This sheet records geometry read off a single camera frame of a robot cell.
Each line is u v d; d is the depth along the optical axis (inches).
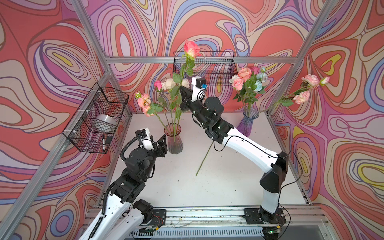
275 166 17.6
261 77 32.5
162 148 23.5
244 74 29.7
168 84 28.8
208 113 19.2
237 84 28.9
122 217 18.1
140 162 18.1
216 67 37.8
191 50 22.6
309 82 25.8
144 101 27.7
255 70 33.5
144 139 21.0
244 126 38.8
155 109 29.6
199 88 20.4
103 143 28.3
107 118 28.9
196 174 34.8
